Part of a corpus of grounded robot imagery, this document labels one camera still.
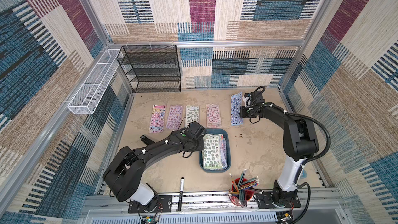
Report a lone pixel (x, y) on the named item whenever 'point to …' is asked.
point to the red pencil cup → (240, 191)
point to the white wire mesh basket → (83, 101)
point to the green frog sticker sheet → (211, 155)
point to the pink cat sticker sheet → (158, 118)
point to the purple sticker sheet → (174, 118)
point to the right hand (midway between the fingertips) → (242, 114)
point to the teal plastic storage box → (227, 134)
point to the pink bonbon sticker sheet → (213, 116)
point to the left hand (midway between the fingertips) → (203, 145)
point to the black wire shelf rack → (151, 67)
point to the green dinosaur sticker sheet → (192, 114)
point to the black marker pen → (180, 194)
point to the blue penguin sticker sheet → (236, 102)
